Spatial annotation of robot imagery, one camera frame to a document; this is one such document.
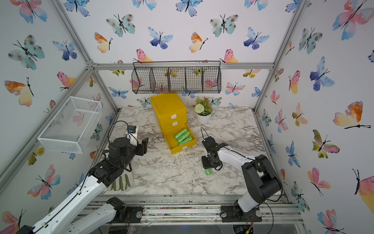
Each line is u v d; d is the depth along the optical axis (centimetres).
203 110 100
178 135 102
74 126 84
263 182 44
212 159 68
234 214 73
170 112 91
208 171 87
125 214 72
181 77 98
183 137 101
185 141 99
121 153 55
